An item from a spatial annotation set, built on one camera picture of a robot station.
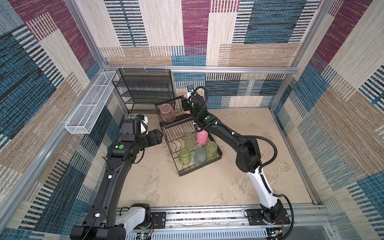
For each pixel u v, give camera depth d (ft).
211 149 2.88
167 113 2.71
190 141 3.04
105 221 1.23
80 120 2.31
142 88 3.55
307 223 2.40
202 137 3.09
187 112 2.73
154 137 2.09
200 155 2.87
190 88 2.45
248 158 1.90
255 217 2.40
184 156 2.84
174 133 3.45
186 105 2.65
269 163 1.83
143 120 2.16
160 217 2.46
